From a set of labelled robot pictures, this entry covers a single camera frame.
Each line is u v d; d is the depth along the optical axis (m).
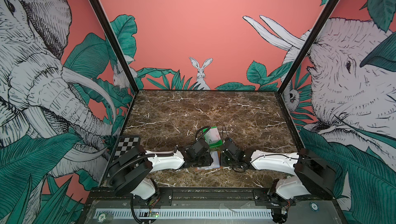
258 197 0.74
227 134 0.98
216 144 0.88
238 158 0.65
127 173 0.43
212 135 0.93
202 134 0.96
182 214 0.70
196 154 0.66
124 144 0.88
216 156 0.86
